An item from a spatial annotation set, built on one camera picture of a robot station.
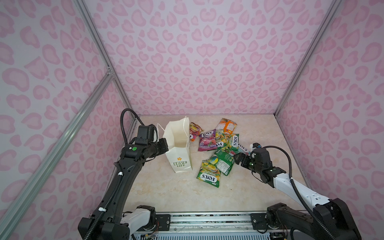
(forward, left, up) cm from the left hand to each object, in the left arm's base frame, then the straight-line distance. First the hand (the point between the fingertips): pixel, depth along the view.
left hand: (168, 144), depth 77 cm
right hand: (0, -39, -14) cm, 42 cm away
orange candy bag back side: (+29, -36, -20) cm, 51 cm away
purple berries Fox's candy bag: (+14, -21, -17) cm, 31 cm away
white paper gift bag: (-4, -5, -6) cm, 9 cm away
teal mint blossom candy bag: (+8, -43, -18) cm, 47 cm away
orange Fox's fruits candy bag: (+24, -13, -19) cm, 33 cm away
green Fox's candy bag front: (-7, -22, -18) cm, 30 cm away
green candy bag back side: (0, -32, -18) cm, 37 cm away
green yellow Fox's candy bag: (+14, -34, -19) cm, 42 cm away
